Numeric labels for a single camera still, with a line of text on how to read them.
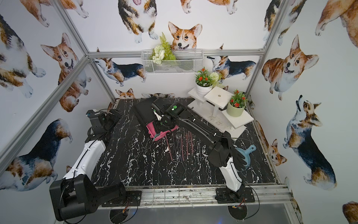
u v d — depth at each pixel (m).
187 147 0.93
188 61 0.93
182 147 0.93
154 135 0.82
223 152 0.53
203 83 0.93
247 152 0.88
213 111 1.04
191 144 0.95
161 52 0.78
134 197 0.74
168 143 0.95
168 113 0.54
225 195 0.74
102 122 0.64
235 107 0.82
